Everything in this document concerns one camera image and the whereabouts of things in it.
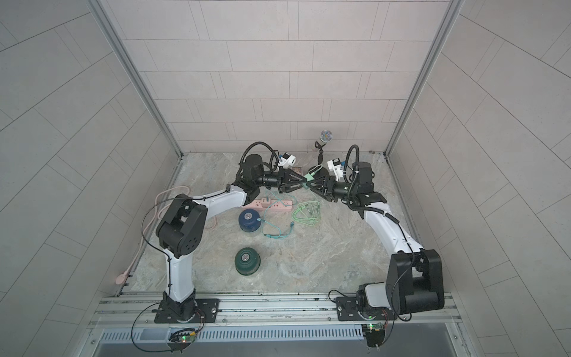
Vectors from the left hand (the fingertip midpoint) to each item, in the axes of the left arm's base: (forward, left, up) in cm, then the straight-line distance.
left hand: (305, 186), depth 76 cm
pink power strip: (+4, +15, -19) cm, 25 cm away
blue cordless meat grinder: (-6, +21, -13) cm, 26 cm away
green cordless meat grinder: (-21, +19, -14) cm, 31 cm away
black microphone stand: (+24, -8, -7) cm, 26 cm away
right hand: (0, -2, 0) cm, 2 cm away
